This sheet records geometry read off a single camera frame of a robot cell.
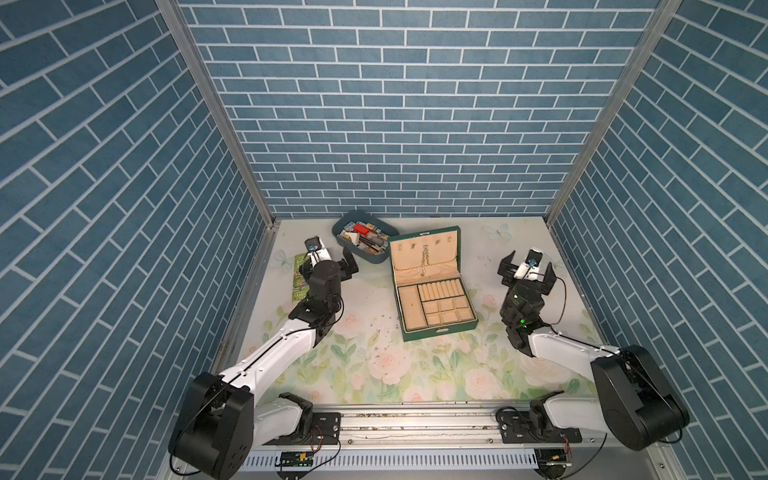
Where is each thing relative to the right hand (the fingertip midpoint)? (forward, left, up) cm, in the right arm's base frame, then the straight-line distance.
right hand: (533, 259), depth 82 cm
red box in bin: (+25, +54, -19) cm, 63 cm away
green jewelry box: (-4, +27, -16) cm, 32 cm away
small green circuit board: (-48, +59, -24) cm, 79 cm away
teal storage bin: (+16, +47, -18) cm, 53 cm away
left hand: (-2, +53, +2) cm, 53 cm away
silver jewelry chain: (+5, +30, -9) cm, 31 cm away
